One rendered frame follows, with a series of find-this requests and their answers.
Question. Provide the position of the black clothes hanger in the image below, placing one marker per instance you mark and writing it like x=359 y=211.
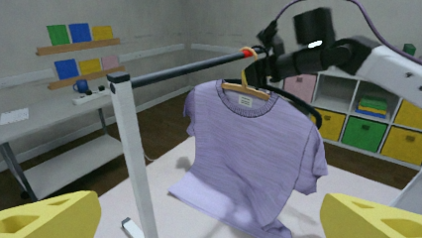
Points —
x=312 y=109

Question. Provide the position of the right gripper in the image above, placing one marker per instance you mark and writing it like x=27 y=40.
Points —
x=285 y=66

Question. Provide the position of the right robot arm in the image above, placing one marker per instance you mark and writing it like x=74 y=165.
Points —
x=358 y=55

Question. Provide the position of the lavender t-shirt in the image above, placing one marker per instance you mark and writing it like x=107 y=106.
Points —
x=250 y=154

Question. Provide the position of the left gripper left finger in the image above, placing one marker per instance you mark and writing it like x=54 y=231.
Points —
x=74 y=215

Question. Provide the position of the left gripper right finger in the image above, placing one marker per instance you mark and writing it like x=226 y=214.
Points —
x=344 y=216

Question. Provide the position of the white clothes rack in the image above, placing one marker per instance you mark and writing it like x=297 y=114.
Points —
x=121 y=86

